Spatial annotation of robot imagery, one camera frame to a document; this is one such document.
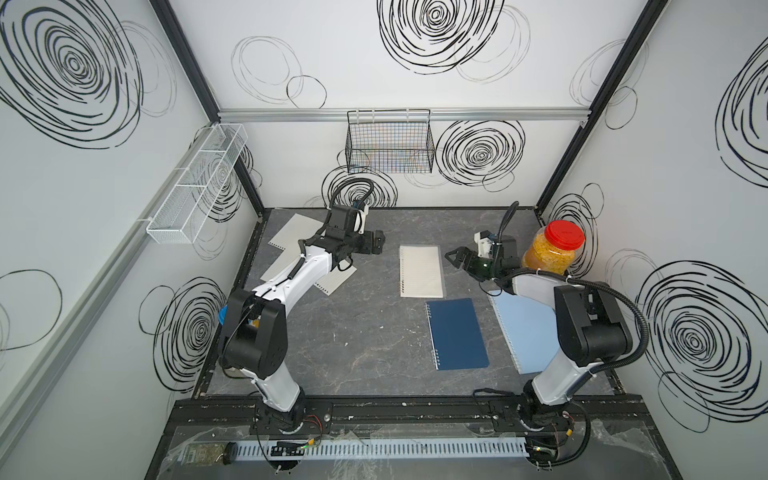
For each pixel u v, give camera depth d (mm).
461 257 856
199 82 827
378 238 804
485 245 882
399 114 913
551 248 919
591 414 764
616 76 831
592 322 481
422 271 1028
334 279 991
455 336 866
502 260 755
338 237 680
